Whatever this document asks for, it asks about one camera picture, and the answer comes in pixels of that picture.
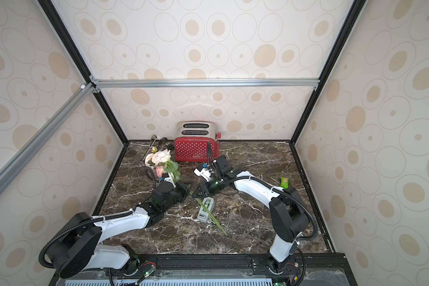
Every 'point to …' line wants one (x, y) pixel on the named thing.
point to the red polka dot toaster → (190, 144)
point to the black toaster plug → (170, 146)
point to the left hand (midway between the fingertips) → (200, 181)
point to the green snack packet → (284, 182)
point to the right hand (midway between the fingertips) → (201, 193)
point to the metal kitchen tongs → (154, 137)
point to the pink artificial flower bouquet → (159, 159)
